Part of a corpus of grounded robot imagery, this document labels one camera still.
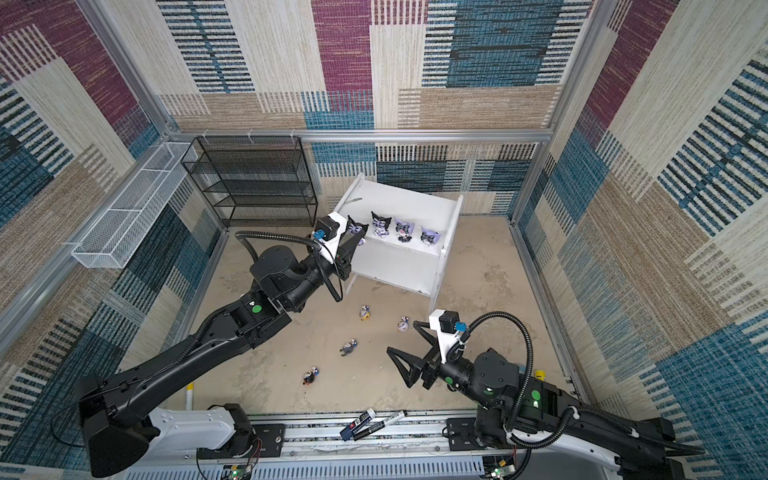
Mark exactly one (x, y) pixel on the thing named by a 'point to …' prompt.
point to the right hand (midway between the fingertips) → (403, 343)
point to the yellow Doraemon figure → (365, 312)
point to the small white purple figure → (403, 324)
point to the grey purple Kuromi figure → (348, 347)
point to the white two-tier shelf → (413, 266)
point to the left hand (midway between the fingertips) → (356, 223)
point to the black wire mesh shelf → (255, 181)
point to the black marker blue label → (347, 433)
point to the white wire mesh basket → (112, 240)
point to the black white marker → (369, 430)
